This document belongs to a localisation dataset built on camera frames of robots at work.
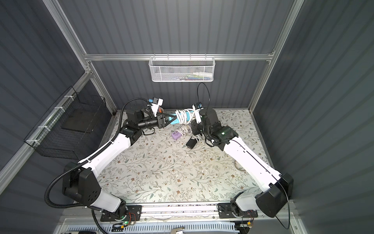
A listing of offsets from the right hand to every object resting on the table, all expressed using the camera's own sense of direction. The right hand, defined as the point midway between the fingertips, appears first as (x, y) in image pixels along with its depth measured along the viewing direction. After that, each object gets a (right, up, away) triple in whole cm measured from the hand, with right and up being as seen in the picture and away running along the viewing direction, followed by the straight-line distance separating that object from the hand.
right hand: (195, 120), depth 74 cm
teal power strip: (-6, +2, -2) cm, 6 cm away
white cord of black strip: (+3, -11, +22) cm, 25 cm away
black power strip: (-2, -15, +25) cm, 29 cm away
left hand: (-9, +1, -3) cm, 9 cm away
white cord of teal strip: (-9, +5, -1) cm, 10 cm away
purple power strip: (-12, -10, +25) cm, 30 cm away
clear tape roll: (+27, -28, +15) cm, 42 cm away
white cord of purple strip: (-6, -6, +27) cm, 28 cm away
